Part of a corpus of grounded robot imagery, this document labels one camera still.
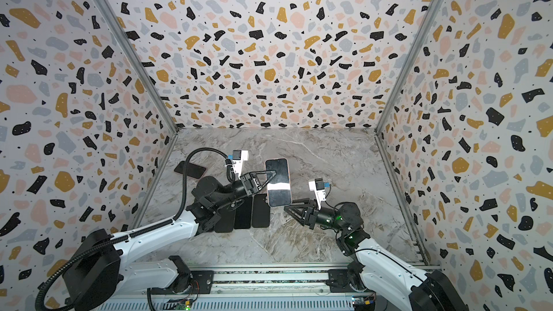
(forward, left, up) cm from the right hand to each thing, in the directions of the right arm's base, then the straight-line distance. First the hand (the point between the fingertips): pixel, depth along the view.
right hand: (285, 207), depth 66 cm
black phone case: (+9, +11, -24) cm, 28 cm away
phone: (+4, +2, +4) cm, 6 cm away
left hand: (+6, +3, +9) cm, 11 cm away
